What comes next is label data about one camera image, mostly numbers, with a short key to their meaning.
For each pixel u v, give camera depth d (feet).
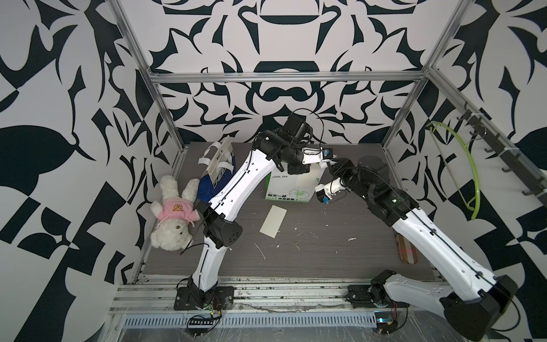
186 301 2.39
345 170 1.99
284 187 2.79
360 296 2.44
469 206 2.30
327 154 2.05
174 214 2.77
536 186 1.65
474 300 1.27
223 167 2.63
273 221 3.09
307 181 2.71
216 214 1.59
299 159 2.16
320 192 2.14
